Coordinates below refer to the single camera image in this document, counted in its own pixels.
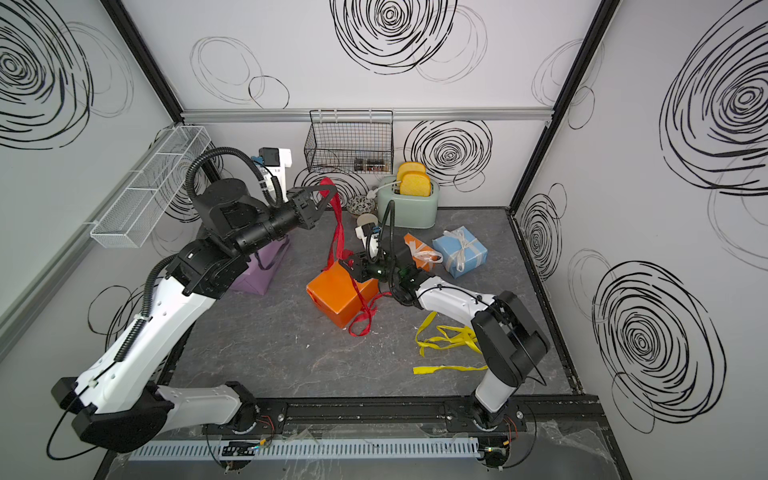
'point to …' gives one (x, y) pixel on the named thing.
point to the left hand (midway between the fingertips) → (336, 187)
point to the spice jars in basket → (371, 165)
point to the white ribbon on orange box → (428, 256)
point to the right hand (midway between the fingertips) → (341, 262)
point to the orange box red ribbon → (339, 295)
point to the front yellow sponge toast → (416, 183)
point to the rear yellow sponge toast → (409, 166)
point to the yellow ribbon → (449, 337)
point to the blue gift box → (446, 244)
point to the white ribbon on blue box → (464, 246)
